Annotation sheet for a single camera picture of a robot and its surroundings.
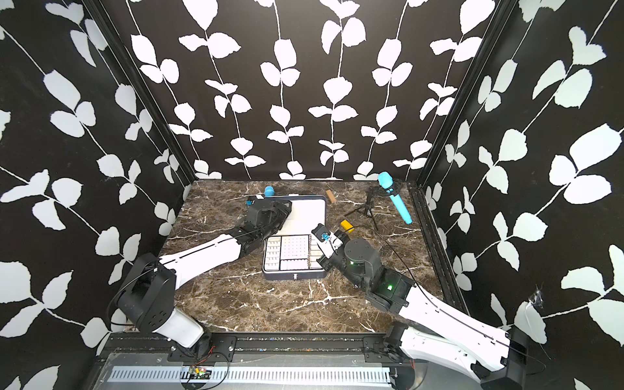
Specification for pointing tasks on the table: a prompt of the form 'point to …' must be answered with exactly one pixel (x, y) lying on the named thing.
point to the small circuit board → (196, 373)
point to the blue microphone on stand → (386, 181)
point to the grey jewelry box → (292, 251)
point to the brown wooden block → (331, 196)
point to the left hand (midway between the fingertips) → (293, 201)
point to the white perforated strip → (249, 375)
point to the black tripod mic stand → (378, 190)
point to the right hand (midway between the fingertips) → (313, 228)
